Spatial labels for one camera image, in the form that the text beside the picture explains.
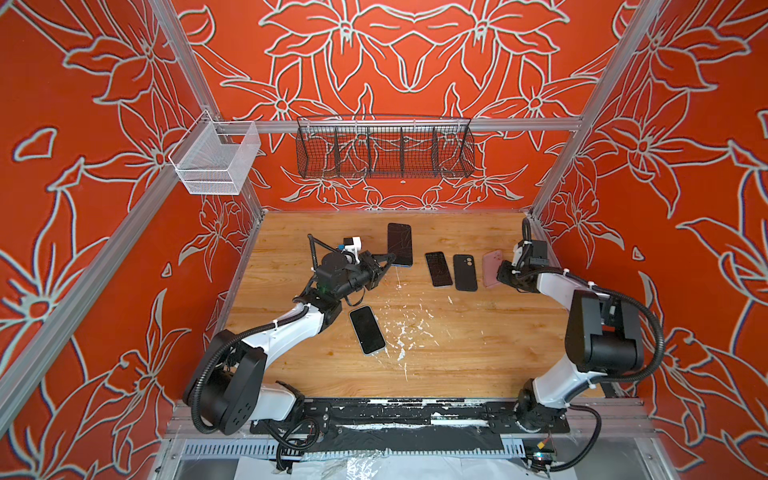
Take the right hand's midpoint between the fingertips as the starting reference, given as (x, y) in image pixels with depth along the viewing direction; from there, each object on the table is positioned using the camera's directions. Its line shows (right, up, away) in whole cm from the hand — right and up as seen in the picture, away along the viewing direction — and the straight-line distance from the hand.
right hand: (498, 269), depth 96 cm
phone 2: (-18, -1, +9) cm, 20 cm away
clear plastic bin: (-92, +36, -3) cm, 99 cm away
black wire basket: (-45, +42, +5) cm, 62 cm away
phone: (-33, +9, -16) cm, 38 cm away
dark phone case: (-10, -4, +4) cm, 11 cm away
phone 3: (-43, -17, -8) cm, 47 cm away
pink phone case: (+1, +2, +8) cm, 8 cm away
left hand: (-35, +6, -21) cm, 41 cm away
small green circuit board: (0, -41, -28) cm, 50 cm away
